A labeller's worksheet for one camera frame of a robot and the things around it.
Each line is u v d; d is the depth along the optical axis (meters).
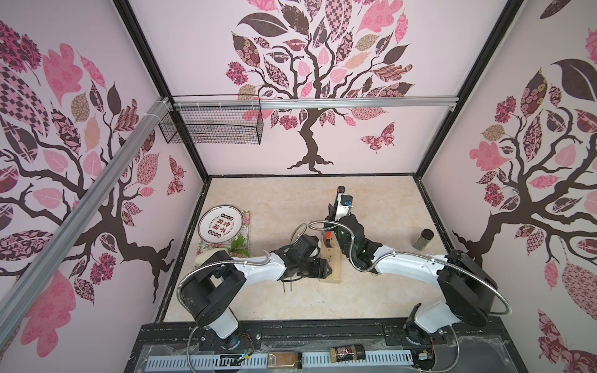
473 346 0.72
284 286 0.85
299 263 0.68
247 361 0.70
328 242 0.85
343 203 0.69
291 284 0.85
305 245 0.69
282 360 0.66
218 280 0.49
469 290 0.44
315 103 0.92
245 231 1.00
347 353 0.68
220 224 1.00
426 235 0.87
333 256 0.85
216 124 0.95
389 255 0.57
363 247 0.65
